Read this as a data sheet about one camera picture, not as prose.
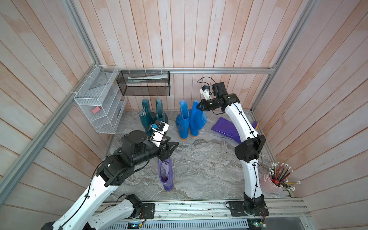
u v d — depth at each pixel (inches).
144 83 41.3
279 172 29.3
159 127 19.1
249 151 22.8
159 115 33.9
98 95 30.5
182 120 32.1
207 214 28.8
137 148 16.5
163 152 20.1
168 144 20.2
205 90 31.4
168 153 20.4
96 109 32.2
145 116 33.3
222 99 25.6
